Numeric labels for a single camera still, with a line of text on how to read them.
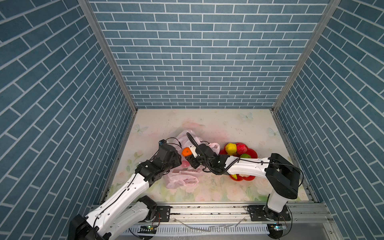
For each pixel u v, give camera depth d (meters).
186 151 0.81
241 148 0.90
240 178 0.83
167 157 0.60
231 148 0.89
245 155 0.89
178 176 0.68
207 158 0.63
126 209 0.47
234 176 0.82
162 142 0.71
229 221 0.72
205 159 0.63
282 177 0.47
